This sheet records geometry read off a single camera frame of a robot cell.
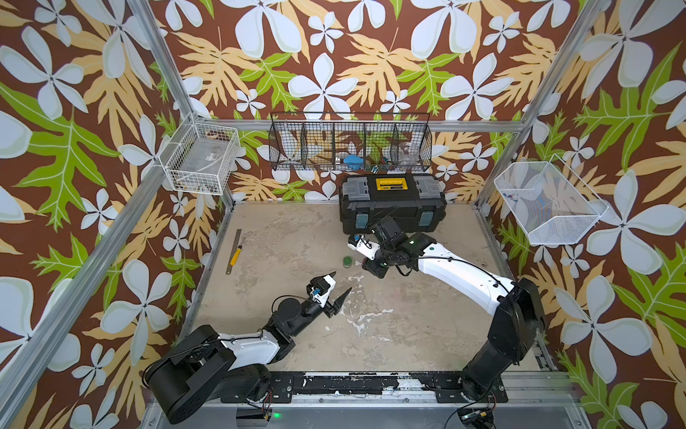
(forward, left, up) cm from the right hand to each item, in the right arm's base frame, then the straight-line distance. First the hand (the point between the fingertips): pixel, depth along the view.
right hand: (365, 259), depth 85 cm
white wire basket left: (+27, +54, +21) cm, 64 cm away
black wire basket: (+40, +6, +18) cm, 44 cm away
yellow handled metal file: (+11, +49, -13) cm, 52 cm away
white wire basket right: (+12, -58, +13) cm, 61 cm away
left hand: (-8, +8, +3) cm, 11 cm away
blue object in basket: (+32, +3, +15) cm, 35 cm away
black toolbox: (+24, -20, +3) cm, 31 cm away
